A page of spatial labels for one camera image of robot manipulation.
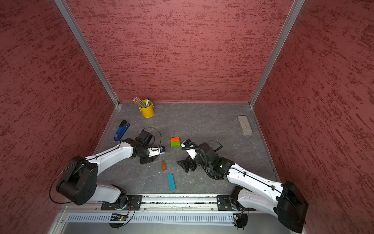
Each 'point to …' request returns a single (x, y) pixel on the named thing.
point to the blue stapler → (121, 130)
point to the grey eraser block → (245, 125)
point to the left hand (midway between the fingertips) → (149, 157)
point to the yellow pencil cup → (147, 112)
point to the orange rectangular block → (175, 139)
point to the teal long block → (172, 185)
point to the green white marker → (148, 102)
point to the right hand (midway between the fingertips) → (183, 159)
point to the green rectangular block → (175, 144)
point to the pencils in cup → (138, 101)
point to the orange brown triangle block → (163, 166)
